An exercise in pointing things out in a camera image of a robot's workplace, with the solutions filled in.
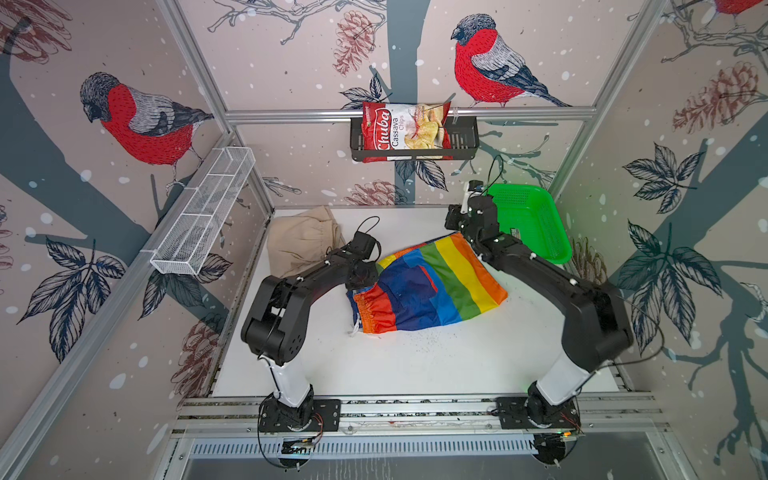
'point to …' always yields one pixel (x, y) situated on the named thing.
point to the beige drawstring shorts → (298, 241)
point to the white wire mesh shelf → (195, 226)
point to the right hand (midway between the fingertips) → (443, 211)
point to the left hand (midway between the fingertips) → (370, 276)
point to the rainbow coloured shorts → (439, 282)
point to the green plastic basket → (527, 212)
